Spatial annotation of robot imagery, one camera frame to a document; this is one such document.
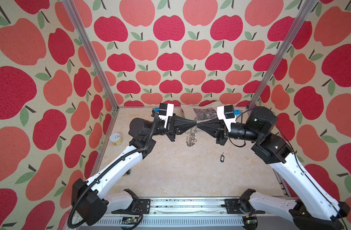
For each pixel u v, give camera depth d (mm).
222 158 924
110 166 442
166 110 430
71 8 701
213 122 480
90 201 378
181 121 487
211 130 505
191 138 567
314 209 382
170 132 471
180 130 509
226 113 400
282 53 864
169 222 704
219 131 454
